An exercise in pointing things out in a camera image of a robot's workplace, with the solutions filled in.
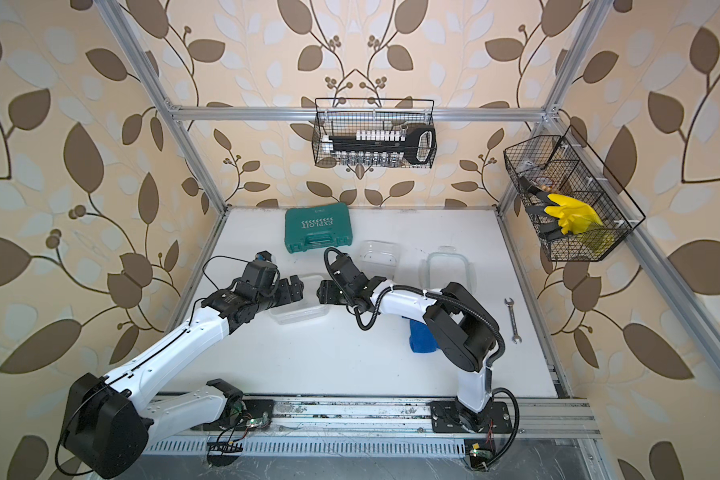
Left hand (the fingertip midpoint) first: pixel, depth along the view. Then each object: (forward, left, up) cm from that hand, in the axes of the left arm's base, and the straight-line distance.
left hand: (287, 285), depth 83 cm
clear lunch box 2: (-5, -5, -6) cm, 9 cm away
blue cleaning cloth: (-11, -38, -10) cm, 41 cm away
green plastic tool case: (+30, -4, -9) cm, 31 cm away
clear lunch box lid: (+16, -50, -14) cm, 54 cm away
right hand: (+2, -10, -7) cm, 12 cm away
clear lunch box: (+19, -27, -13) cm, 35 cm away
